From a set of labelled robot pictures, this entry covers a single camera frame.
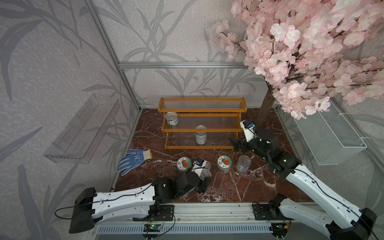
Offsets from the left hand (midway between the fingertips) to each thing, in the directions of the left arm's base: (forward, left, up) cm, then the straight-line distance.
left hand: (207, 177), depth 72 cm
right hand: (+17, -15, +13) cm, 26 cm away
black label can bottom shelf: (+25, +3, -3) cm, 25 cm away
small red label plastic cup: (+10, -1, -8) cm, 12 cm away
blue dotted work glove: (+17, +45, -15) cm, 50 cm away
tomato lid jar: (+9, +13, -6) cm, 17 cm away
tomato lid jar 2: (+9, -10, -5) cm, 14 cm away
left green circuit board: (-19, +26, -14) cm, 36 cm away
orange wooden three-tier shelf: (+46, +3, -15) cm, 48 cm away
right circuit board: (-20, -35, -16) cm, 44 cm away
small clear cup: (+2, +1, +1) cm, 2 cm away
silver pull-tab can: (+31, +20, +7) cm, 38 cm away
